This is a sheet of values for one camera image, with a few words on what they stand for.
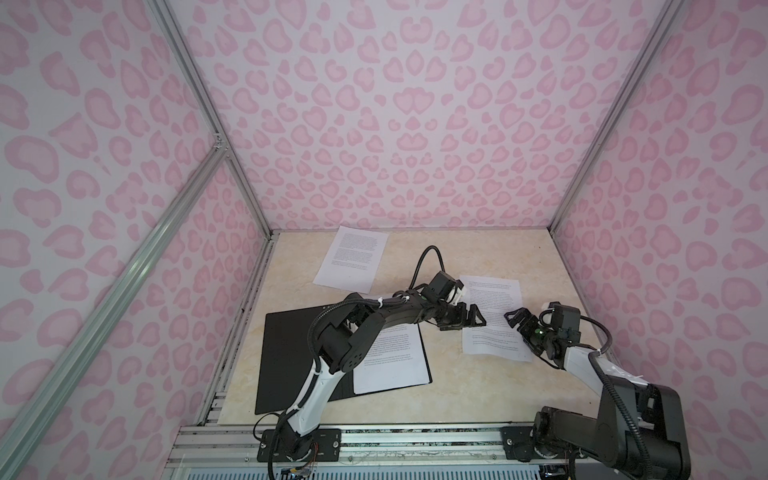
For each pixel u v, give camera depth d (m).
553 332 0.74
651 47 0.74
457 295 0.90
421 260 0.81
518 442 0.73
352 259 1.13
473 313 0.83
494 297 1.01
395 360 0.86
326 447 0.73
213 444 0.75
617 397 0.41
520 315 0.83
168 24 0.70
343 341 0.56
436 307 0.81
